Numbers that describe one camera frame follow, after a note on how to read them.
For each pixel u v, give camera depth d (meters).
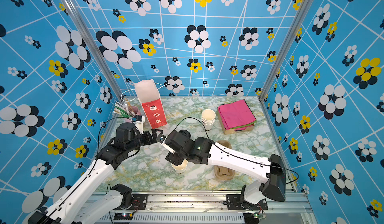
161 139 0.59
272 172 0.39
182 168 0.74
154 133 0.68
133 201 0.73
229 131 0.96
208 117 0.94
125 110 0.91
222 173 0.79
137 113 0.91
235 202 0.72
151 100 0.84
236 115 1.03
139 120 0.67
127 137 0.58
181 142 0.50
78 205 0.43
